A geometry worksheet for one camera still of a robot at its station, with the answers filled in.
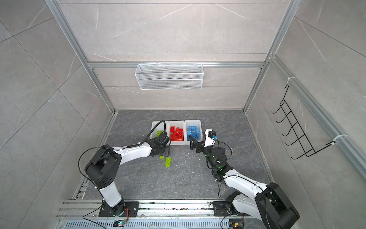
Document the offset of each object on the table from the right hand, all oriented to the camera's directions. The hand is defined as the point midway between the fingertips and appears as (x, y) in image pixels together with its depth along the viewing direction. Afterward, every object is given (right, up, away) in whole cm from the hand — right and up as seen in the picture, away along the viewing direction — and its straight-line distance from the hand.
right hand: (196, 133), depth 78 cm
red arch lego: (-12, -3, +20) cm, 23 cm away
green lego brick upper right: (-18, -20, +12) cm, 30 cm away
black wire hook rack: (+47, -3, -16) cm, 49 cm away
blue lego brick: (-1, +1, +28) cm, 28 cm away
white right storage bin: (-1, +5, +26) cm, 27 cm away
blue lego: (-4, -3, +17) cm, 18 cm away
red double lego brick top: (-16, +1, +25) cm, 30 cm away
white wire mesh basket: (-18, +39, +22) cm, 48 cm away
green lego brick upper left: (-22, -17, +13) cm, 31 cm away
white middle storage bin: (-10, +4, +28) cm, 31 cm away
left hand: (-20, -11, +16) cm, 28 cm away
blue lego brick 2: (+2, -2, +20) cm, 20 cm away
